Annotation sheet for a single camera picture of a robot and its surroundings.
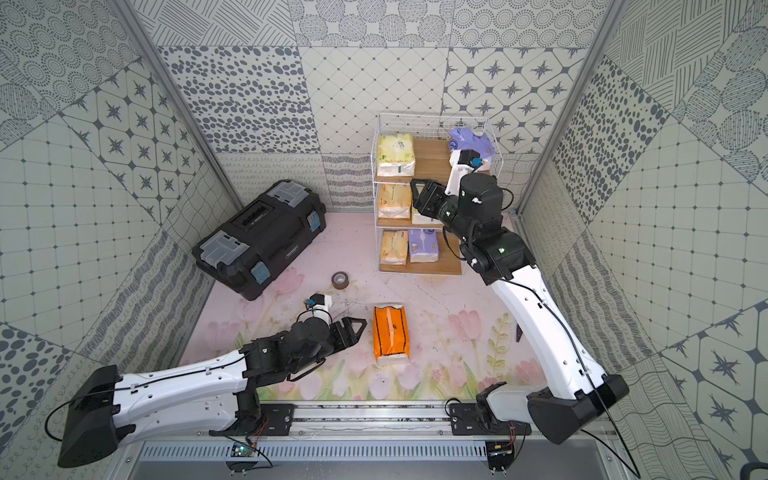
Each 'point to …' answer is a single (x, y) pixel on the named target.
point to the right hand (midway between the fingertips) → (417, 187)
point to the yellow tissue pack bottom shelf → (394, 247)
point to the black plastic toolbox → (241, 253)
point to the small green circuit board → (240, 449)
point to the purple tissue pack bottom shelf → (423, 245)
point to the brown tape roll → (340, 280)
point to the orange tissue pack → (391, 335)
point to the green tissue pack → (419, 218)
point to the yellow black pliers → (519, 332)
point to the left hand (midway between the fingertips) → (363, 322)
